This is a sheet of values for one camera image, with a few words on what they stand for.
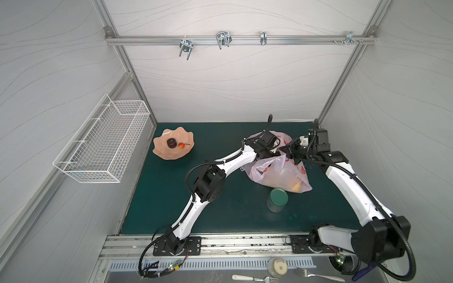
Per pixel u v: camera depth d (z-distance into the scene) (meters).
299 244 0.73
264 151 0.73
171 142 1.04
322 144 0.59
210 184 0.56
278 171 0.77
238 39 0.78
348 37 0.77
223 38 0.77
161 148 1.06
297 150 0.70
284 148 0.77
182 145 1.05
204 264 0.70
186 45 0.79
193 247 0.74
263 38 0.78
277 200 0.77
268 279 0.67
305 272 0.67
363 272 0.67
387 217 0.40
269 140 0.73
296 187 0.86
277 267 0.60
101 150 0.69
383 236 0.39
